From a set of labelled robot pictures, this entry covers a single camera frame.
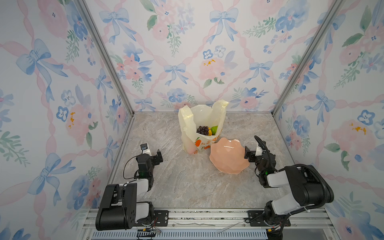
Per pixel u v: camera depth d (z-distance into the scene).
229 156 0.95
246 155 0.88
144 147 0.78
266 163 0.71
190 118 0.69
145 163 0.68
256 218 0.72
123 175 0.70
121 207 0.42
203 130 0.97
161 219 0.74
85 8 0.69
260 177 0.72
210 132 1.01
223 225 0.73
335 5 0.69
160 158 0.84
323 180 0.47
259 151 0.81
